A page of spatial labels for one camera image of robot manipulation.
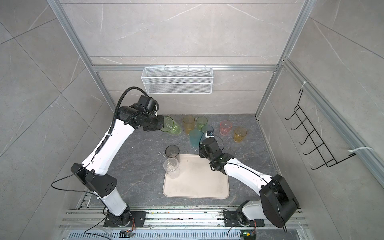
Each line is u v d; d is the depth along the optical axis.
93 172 0.43
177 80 1.01
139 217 0.73
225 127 1.12
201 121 1.13
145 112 0.58
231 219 0.73
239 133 1.11
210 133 0.74
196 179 0.87
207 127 0.95
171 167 0.88
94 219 0.75
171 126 0.71
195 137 1.01
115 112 0.50
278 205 0.41
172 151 0.84
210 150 0.64
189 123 1.02
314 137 0.68
